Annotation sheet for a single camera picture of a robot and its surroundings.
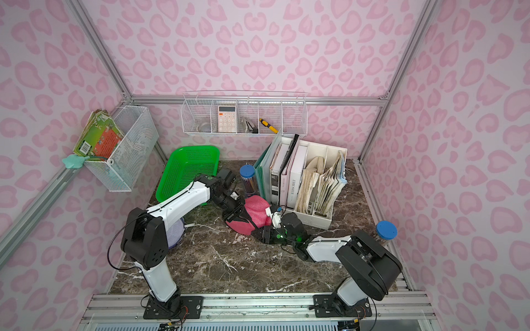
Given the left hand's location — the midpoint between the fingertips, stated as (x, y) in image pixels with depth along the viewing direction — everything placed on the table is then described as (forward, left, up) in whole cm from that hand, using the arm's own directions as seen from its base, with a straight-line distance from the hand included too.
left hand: (251, 214), depth 82 cm
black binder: (+7, -12, +15) cm, 21 cm away
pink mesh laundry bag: (+4, -2, -1) cm, 5 cm away
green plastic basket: (+40, +41, -13) cm, 58 cm away
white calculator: (+41, +13, +17) cm, 46 cm away
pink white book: (+12, -18, +10) cm, 24 cm away
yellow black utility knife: (+40, -8, +12) cm, 42 cm away
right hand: (-6, -1, -4) cm, 8 cm away
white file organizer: (+8, -30, +8) cm, 32 cm away
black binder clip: (+33, -1, +16) cm, 36 cm away
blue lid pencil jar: (+16, +2, +5) cm, 17 cm away
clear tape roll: (+38, +23, +13) cm, 47 cm away
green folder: (+10, -5, +14) cm, 18 cm away
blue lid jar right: (-11, -47, +8) cm, 48 cm away
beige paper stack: (+24, -28, +1) cm, 37 cm away
